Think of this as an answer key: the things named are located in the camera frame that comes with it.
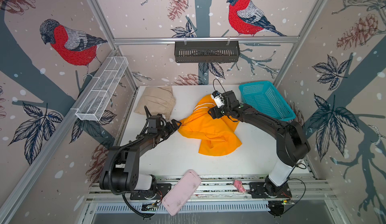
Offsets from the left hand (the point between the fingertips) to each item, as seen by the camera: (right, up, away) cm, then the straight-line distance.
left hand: (177, 126), depth 90 cm
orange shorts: (+24, -5, -2) cm, 25 cm away
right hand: (+22, +10, +2) cm, 24 cm away
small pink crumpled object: (+33, -26, -17) cm, 45 cm away
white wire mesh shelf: (-38, +11, -21) cm, 45 cm away
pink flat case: (+4, -29, -18) cm, 34 cm away
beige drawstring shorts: (-16, +16, +17) cm, 28 cm away
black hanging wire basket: (+19, +50, +14) cm, 56 cm away
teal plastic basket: (+65, +18, +25) cm, 72 cm away
